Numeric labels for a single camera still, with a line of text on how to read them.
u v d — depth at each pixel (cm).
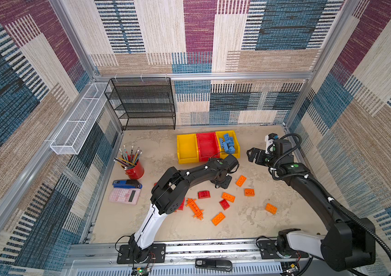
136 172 97
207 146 120
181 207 86
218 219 82
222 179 81
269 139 75
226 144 105
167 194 55
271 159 70
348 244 40
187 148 107
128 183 92
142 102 108
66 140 70
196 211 84
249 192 90
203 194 89
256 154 76
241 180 94
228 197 89
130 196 89
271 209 84
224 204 85
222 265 66
